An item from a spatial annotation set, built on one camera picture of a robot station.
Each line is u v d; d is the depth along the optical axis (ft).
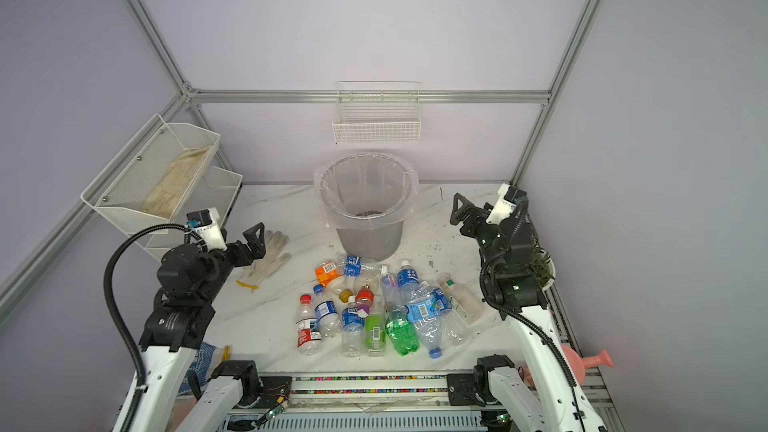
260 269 3.14
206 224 1.85
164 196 2.51
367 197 3.37
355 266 2.96
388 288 2.86
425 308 2.57
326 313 2.67
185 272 1.57
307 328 2.58
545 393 1.33
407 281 2.89
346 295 2.82
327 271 3.04
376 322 2.64
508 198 1.93
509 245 1.59
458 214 2.11
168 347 1.46
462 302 2.86
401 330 2.62
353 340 2.69
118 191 2.21
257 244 2.04
